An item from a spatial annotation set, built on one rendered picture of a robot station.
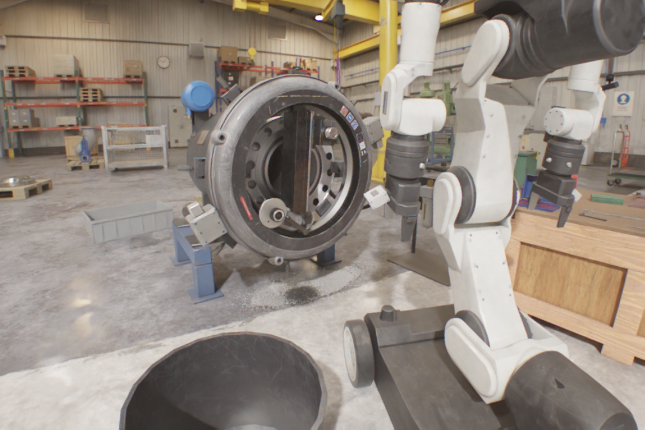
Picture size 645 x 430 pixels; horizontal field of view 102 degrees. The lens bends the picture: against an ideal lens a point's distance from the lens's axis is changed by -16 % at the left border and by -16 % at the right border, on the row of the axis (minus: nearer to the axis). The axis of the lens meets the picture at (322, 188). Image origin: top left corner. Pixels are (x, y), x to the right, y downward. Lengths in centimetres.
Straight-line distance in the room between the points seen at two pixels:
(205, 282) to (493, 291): 119
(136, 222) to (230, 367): 204
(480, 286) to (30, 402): 130
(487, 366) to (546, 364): 11
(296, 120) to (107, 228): 182
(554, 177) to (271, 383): 82
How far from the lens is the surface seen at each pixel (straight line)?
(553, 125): 88
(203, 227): 112
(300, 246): 127
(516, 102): 78
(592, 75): 90
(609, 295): 141
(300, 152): 117
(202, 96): 179
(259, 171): 125
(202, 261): 150
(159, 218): 269
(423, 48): 62
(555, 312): 147
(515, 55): 68
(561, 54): 63
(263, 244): 118
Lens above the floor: 76
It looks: 10 degrees down
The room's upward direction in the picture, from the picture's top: straight up
